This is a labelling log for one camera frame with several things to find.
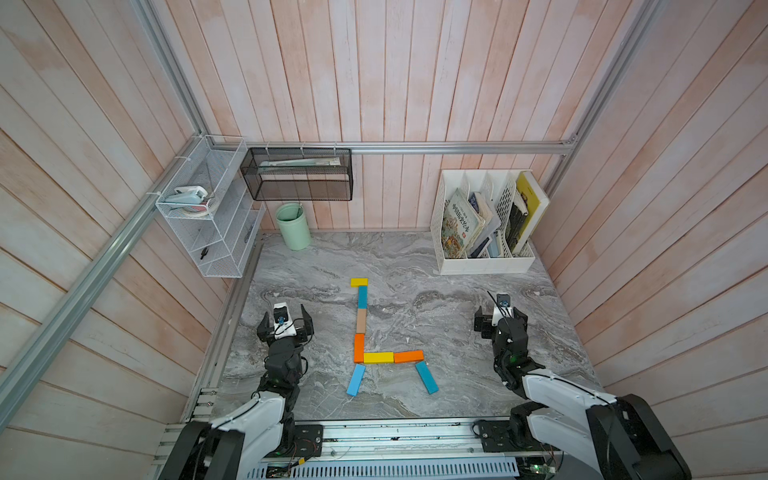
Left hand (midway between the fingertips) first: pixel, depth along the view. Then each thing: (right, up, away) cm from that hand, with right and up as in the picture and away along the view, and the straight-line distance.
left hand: (286, 310), depth 84 cm
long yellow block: (+27, -14, +3) cm, 30 cm away
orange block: (+20, -13, +6) cm, 25 cm away
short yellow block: (+19, +6, +20) cm, 28 cm away
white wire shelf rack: (-15, +19, -6) cm, 25 cm away
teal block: (+21, +2, +19) cm, 28 cm away
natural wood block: (+21, -5, +11) cm, 24 cm away
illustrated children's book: (+55, +28, +17) cm, 64 cm away
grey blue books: (+65, +20, +17) cm, 70 cm away
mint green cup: (-4, +28, +20) cm, 35 cm away
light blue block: (+20, -20, -1) cm, 28 cm away
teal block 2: (+40, -19, 0) cm, 45 cm away
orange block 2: (+36, -14, +4) cm, 39 cm away
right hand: (+63, +1, +4) cm, 63 cm away
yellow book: (+77, +33, +9) cm, 84 cm away
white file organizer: (+72, +40, +24) cm, 86 cm away
